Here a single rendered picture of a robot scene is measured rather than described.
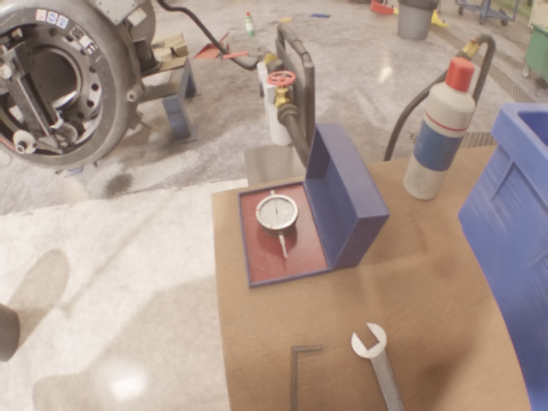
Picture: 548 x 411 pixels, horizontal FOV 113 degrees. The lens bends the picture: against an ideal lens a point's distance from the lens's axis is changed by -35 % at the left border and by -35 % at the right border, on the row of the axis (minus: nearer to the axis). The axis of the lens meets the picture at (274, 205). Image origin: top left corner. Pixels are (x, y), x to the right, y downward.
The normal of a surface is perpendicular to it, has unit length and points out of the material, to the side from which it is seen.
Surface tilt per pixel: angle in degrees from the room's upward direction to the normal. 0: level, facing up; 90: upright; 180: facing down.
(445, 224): 0
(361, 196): 10
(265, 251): 0
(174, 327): 0
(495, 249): 90
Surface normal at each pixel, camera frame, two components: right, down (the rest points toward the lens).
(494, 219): -0.98, 0.19
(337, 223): 0.07, -0.63
